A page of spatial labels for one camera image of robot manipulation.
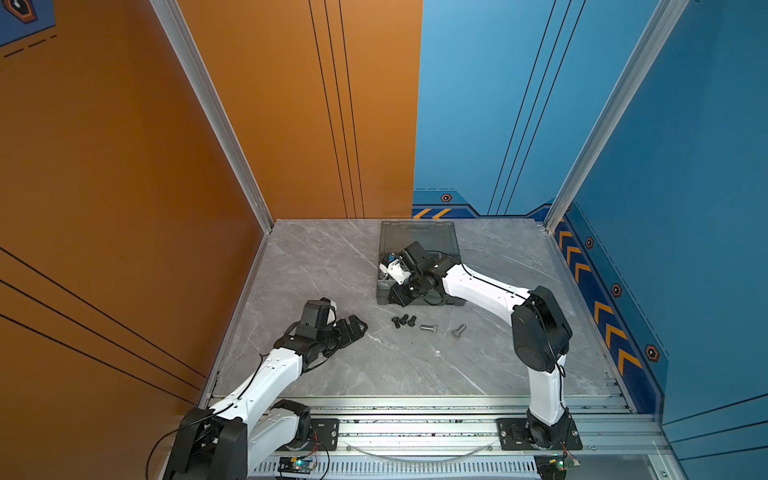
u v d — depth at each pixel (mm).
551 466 699
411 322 920
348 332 756
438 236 1177
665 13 696
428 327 910
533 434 655
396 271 810
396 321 925
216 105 856
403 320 931
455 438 751
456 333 895
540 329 504
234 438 399
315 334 661
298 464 707
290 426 613
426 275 679
